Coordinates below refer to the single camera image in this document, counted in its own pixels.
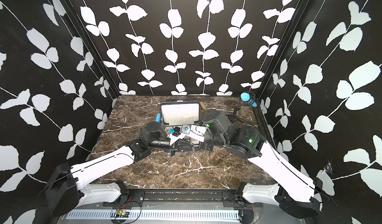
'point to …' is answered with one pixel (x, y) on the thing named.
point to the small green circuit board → (121, 213)
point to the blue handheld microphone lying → (158, 118)
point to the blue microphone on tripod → (245, 96)
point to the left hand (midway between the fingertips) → (192, 143)
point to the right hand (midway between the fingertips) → (193, 128)
